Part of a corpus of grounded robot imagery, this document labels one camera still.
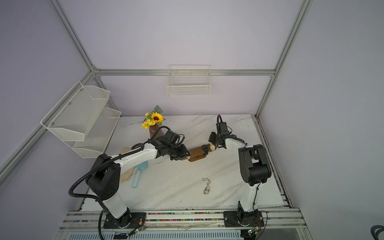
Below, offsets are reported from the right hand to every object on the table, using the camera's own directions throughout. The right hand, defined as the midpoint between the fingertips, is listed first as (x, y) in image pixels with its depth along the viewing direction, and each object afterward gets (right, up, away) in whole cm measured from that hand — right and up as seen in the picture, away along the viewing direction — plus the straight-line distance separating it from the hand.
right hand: (212, 139), depth 101 cm
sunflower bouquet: (-36, +14, -12) cm, 40 cm away
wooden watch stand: (-11, -8, -10) cm, 17 cm away
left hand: (-16, -9, -14) cm, 23 cm away
